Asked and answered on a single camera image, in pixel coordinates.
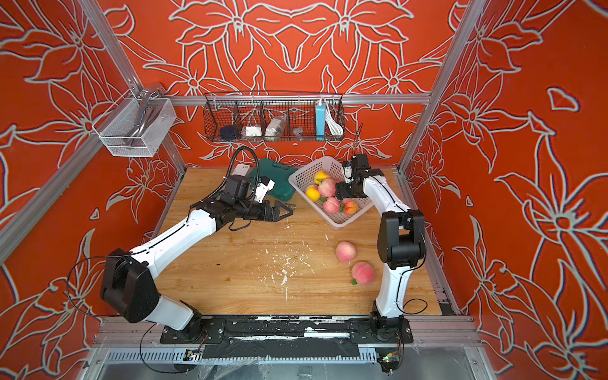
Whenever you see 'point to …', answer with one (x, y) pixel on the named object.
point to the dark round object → (228, 132)
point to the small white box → (241, 170)
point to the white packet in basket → (253, 131)
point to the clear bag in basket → (275, 129)
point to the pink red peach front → (362, 272)
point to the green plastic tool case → (276, 172)
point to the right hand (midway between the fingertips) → (341, 189)
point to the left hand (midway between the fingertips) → (283, 210)
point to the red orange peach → (351, 207)
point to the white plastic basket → (304, 177)
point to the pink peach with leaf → (331, 204)
